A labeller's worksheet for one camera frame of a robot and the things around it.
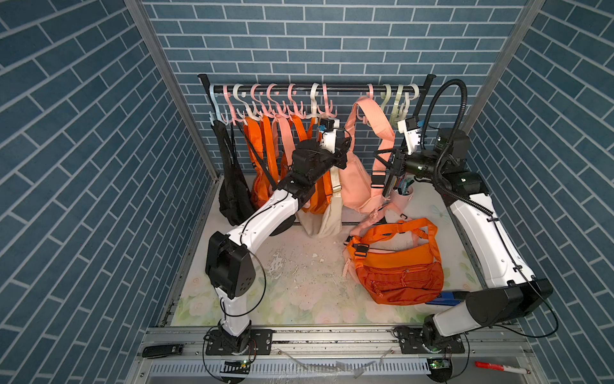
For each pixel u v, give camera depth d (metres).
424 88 0.65
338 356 0.72
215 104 0.66
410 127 0.58
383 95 0.67
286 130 0.72
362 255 0.83
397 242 0.98
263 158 0.78
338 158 0.66
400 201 1.02
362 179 0.84
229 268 0.46
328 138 0.63
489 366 0.69
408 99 0.69
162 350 0.69
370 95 0.65
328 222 0.87
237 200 0.82
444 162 0.51
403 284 0.80
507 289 0.40
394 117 0.70
